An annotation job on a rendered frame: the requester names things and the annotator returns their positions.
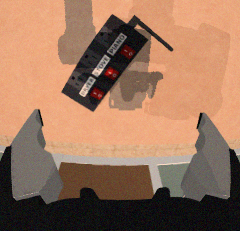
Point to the black power strip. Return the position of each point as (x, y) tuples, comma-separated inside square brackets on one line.
[(105, 59)]

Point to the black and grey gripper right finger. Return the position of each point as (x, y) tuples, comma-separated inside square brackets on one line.
[(213, 175)]

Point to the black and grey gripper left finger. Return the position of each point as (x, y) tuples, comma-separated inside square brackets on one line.
[(29, 178)]

